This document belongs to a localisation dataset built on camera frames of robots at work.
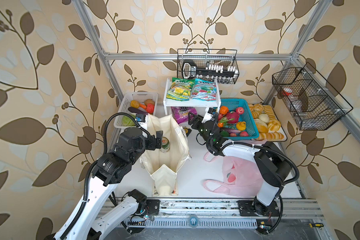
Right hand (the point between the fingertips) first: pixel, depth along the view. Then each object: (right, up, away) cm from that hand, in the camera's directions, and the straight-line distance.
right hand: (193, 115), depth 84 cm
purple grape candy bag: (-7, +1, +1) cm, 7 cm away
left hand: (-18, -7, -20) cm, 28 cm away
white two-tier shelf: (-8, +6, -7) cm, 12 cm away
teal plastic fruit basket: (+26, -10, +18) cm, 33 cm away
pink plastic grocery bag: (+25, -35, -5) cm, 43 cm away
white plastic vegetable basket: (-38, +15, +35) cm, 54 cm away
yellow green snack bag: (-7, +14, -5) cm, 16 cm away
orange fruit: (+23, +4, +21) cm, 31 cm away
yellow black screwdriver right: (+57, -52, -14) cm, 79 cm away
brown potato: (-44, +10, +31) cm, 55 cm away
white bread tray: (+53, -6, +19) cm, 57 cm away
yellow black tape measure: (-3, -10, +18) cm, 21 cm away
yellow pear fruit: (+34, -7, +17) cm, 38 cm away
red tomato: (-30, +6, +25) cm, 39 cm away
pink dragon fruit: (+28, -1, +18) cm, 34 cm away
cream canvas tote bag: (-14, -22, -24) cm, 35 cm away
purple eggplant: (-41, +4, +28) cm, 50 cm away
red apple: (+36, +4, +24) cm, 43 cm away
